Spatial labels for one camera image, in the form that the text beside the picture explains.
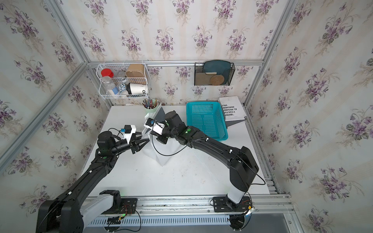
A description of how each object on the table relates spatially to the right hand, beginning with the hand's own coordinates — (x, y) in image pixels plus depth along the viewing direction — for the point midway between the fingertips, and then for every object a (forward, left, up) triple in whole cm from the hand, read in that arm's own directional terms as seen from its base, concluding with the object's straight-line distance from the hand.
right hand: (154, 131), depth 75 cm
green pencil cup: (+27, +8, -8) cm, 29 cm away
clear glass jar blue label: (+30, +33, +5) cm, 44 cm away
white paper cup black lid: (+31, +16, +3) cm, 36 cm away
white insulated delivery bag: (-16, -5, +11) cm, 20 cm away
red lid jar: (+37, +35, +11) cm, 52 cm away
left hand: (-4, +2, -2) cm, 5 cm away
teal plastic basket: (+29, -33, -24) cm, 50 cm away
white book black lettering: (+32, -51, -17) cm, 63 cm away
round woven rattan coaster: (+41, -37, +3) cm, 55 cm away
